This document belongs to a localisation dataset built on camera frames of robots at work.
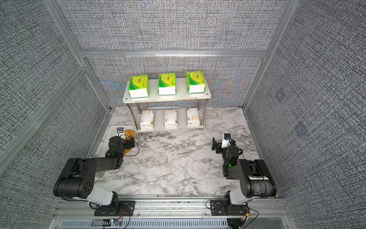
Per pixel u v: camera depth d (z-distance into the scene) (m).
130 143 0.85
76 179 0.45
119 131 0.80
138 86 0.75
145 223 0.70
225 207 0.67
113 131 1.06
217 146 0.83
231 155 0.68
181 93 0.80
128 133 1.01
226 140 0.77
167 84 0.76
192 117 0.98
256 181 0.45
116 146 0.71
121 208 0.73
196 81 0.77
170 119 0.98
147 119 0.98
